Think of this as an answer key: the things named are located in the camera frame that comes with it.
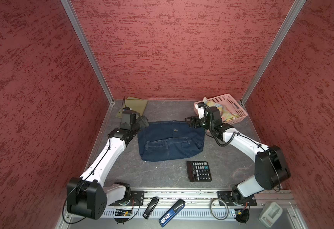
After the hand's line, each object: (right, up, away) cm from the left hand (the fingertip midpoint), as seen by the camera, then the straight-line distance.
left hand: (141, 124), depth 83 cm
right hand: (+29, +2, +4) cm, 30 cm away
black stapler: (+8, -41, -13) cm, 44 cm away
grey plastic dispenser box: (+67, -43, -14) cm, 81 cm away
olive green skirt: (-11, +14, +36) cm, 40 cm away
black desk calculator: (+34, -28, -1) cm, 44 cm away
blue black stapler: (+18, -41, -16) cm, 48 cm away
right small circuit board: (+54, -45, -13) cm, 71 cm away
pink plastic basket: (+67, +17, +34) cm, 77 cm away
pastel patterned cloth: (+59, +6, +18) cm, 62 cm away
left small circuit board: (-7, -45, -11) cm, 47 cm away
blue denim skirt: (+12, -12, +11) cm, 20 cm away
